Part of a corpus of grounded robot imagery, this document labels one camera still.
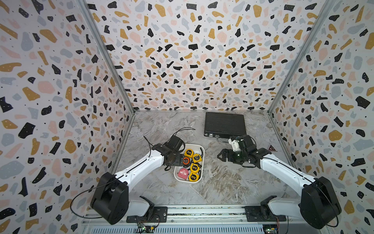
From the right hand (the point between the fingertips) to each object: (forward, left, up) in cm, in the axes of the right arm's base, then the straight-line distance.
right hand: (223, 157), depth 84 cm
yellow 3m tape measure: (-3, +17, -7) cm, 18 cm away
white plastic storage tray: (+10, +15, -7) cm, 19 cm away
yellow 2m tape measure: (+7, +20, -7) cm, 23 cm away
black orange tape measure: (0, +22, -6) cm, 23 cm away
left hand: (-2, +27, -1) cm, 27 cm away
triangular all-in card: (+14, -36, -11) cm, 40 cm away
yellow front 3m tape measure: (-9, +17, -7) cm, 20 cm away
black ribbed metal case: (+28, -4, -4) cm, 29 cm away
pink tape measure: (-7, +23, -7) cm, 25 cm away
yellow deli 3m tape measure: (+3, +15, -7) cm, 17 cm away
